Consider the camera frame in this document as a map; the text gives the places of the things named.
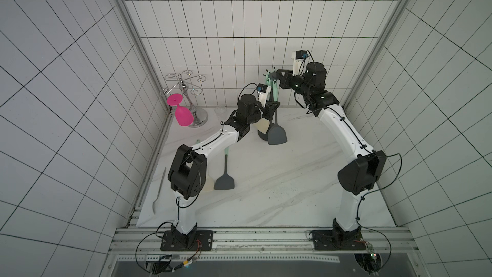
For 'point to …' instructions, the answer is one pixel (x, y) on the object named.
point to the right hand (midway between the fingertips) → (283, 66)
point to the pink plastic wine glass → (184, 117)
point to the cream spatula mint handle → (209, 184)
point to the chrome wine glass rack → (186, 79)
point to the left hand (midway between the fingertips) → (277, 105)
